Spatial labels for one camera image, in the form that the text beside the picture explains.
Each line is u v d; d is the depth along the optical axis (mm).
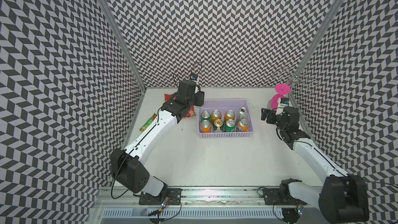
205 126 873
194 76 652
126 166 396
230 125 891
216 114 941
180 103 576
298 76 824
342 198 402
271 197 734
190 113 1017
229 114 929
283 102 724
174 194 726
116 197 426
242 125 889
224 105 1050
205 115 906
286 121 628
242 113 894
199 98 705
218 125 891
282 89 807
